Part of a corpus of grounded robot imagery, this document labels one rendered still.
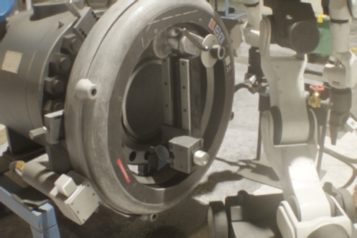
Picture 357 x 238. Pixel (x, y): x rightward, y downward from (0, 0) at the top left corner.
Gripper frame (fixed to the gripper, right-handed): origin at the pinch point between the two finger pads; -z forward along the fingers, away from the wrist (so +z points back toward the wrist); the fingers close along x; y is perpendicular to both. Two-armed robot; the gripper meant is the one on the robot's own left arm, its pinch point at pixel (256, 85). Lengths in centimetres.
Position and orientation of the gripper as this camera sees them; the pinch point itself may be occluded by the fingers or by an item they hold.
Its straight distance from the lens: 191.6
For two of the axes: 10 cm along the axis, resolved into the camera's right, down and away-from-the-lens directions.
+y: -6.0, 3.0, -7.4
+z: -0.1, -9.3, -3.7
